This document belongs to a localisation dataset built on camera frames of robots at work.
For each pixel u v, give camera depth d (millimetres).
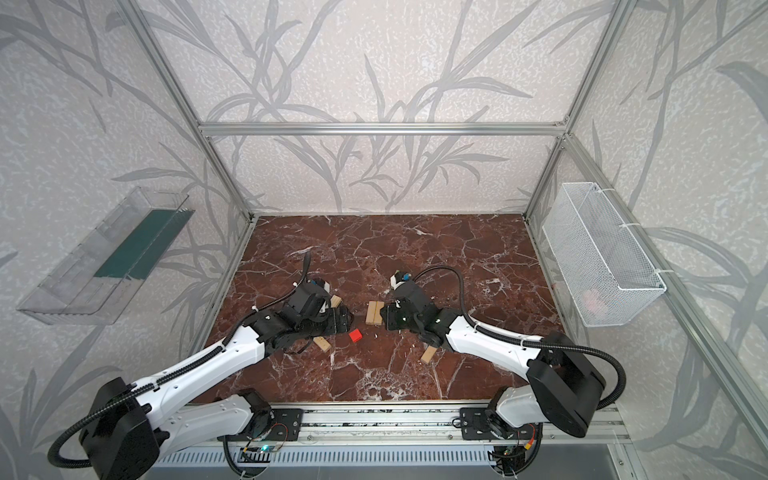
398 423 753
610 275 607
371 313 926
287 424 733
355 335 883
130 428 381
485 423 736
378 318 911
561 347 428
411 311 648
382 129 956
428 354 845
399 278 756
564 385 417
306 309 618
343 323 735
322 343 847
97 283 639
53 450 376
